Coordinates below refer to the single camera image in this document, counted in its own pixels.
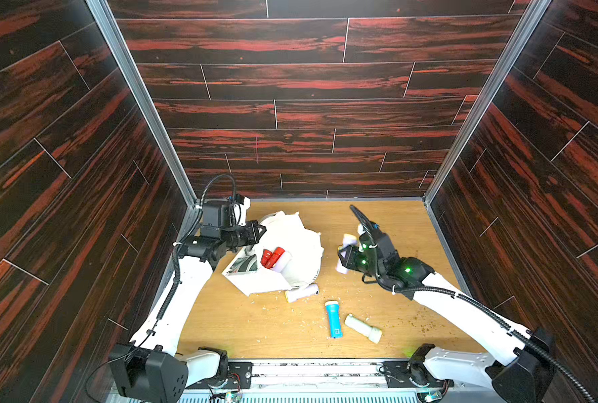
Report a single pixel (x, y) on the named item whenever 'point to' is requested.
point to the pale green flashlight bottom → (363, 327)
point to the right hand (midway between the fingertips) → (345, 249)
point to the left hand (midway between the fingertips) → (267, 228)
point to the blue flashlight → (334, 319)
